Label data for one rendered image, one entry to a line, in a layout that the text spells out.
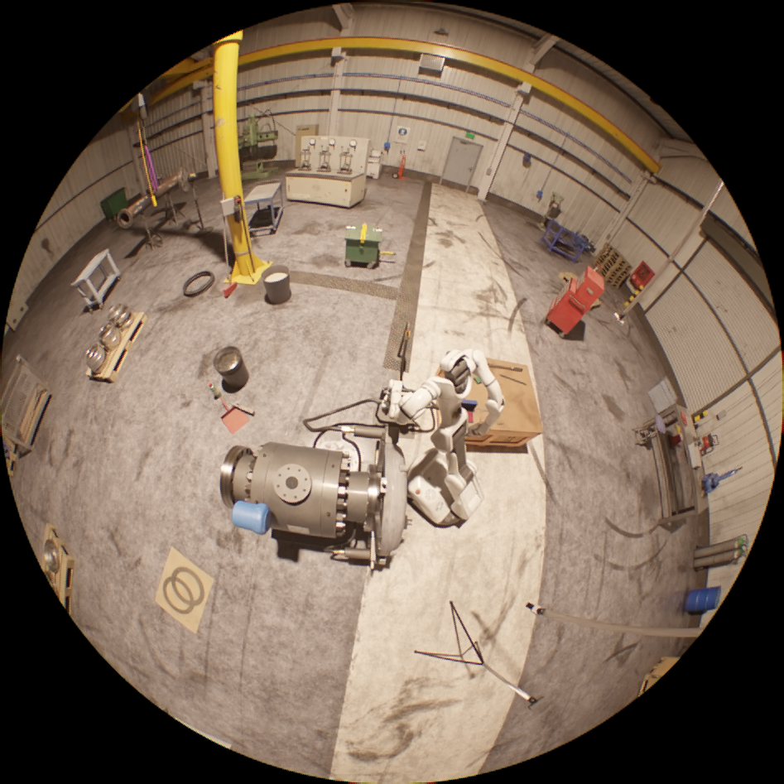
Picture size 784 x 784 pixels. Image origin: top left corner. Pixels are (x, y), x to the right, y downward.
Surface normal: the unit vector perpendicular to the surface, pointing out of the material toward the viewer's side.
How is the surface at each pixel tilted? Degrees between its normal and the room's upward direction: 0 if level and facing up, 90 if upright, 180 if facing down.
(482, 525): 0
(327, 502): 14
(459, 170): 90
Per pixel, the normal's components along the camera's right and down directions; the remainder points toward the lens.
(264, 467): 0.17, -0.65
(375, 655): 0.16, -0.47
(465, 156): -0.15, 0.85
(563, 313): -0.62, 0.63
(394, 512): 0.16, -0.20
